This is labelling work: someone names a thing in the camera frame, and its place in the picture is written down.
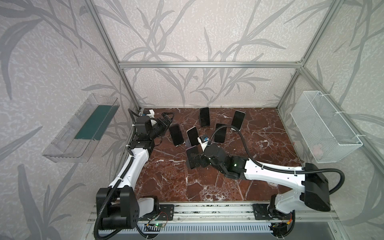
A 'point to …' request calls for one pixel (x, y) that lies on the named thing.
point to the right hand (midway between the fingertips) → (198, 146)
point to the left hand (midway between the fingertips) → (174, 113)
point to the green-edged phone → (238, 119)
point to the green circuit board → (159, 224)
